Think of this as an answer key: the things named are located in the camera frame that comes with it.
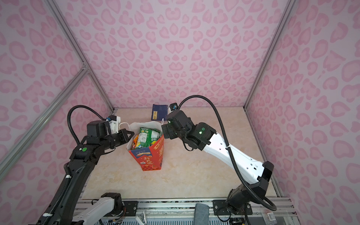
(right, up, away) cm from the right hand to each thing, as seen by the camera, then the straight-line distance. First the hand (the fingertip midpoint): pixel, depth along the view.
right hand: (171, 124), depth 68 cm
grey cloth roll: (+15, -44, +1) cm, 46 cm away
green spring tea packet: (-14, -7, +10) cm, 18 cm away
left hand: (-20, -3, +4) cm, 20 cm away
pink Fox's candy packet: (-21, -8, +9) cm, 24 cm away
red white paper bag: (-13, -19, +9) cm, 24 cm away
